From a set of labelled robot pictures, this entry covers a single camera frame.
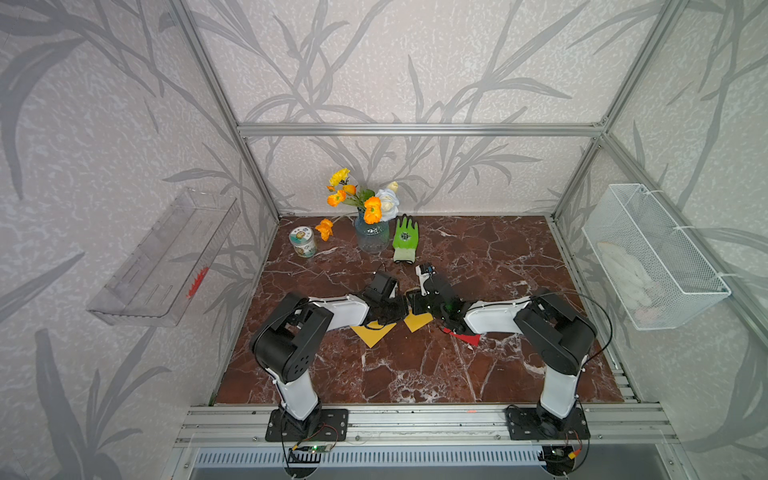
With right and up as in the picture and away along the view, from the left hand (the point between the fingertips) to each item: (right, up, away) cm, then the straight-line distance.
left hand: (411, 312), depth 93 cm
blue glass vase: (-13, +23, +12) cm, 29 cm away
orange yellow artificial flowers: (-9, +31, -16) cm, 36 cm away
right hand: (-1, +6, +1) cm, 6 cm away
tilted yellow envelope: (-12, -6, -4) cm, 14 cm away
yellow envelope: (+1, -2, -2) cm, 3 cm away
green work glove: (-2, +23, +19) cm, 30 cm away
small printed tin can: (-38, +22, +10) cm, 45 cm away
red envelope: (+18, -7, -4) cm, 20 cm away
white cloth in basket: (+57, +13, -16) cm, 61 cm away
